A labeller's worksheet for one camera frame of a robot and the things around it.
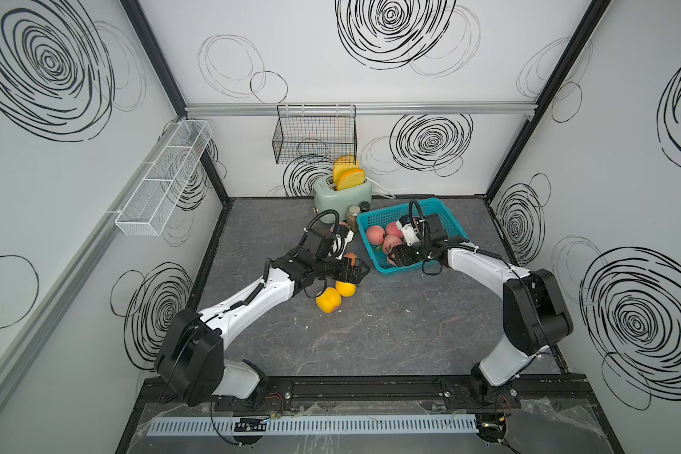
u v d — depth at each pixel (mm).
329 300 851
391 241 980
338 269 706
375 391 752
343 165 1014
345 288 888
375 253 935
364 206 1045
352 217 1024
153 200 736
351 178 987
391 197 1114
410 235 832
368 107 852
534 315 462
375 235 1003
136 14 711
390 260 896
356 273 708
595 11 715
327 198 1020
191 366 408
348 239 740
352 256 957
